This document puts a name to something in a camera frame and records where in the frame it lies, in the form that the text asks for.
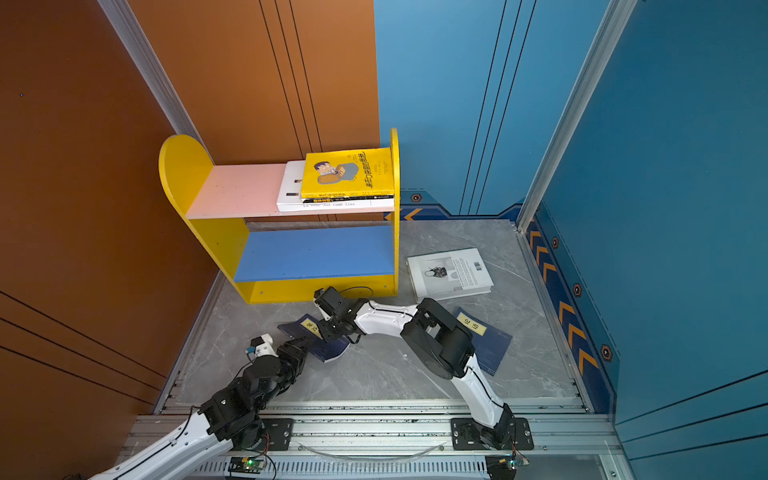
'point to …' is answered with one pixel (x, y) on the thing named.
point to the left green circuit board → (245, 465)
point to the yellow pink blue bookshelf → (271, 255)
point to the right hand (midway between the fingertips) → (322, 332)
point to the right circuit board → (501, 467)
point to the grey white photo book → (449, 274)
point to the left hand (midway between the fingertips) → (314, 339)
